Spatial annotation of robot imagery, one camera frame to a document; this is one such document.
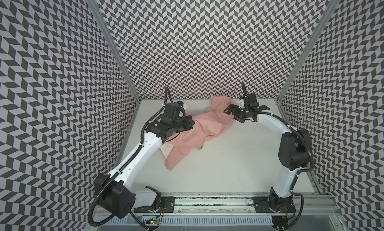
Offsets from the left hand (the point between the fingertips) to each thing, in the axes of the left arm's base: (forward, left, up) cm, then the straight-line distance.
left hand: (195, 120), depth 75 cm
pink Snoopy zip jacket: (+3, -10, -5) cm, 12 cm away
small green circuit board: (-40, +19, -22) cm, 50 cm away
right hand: (+15, -22, -11) cm, 29 cm away
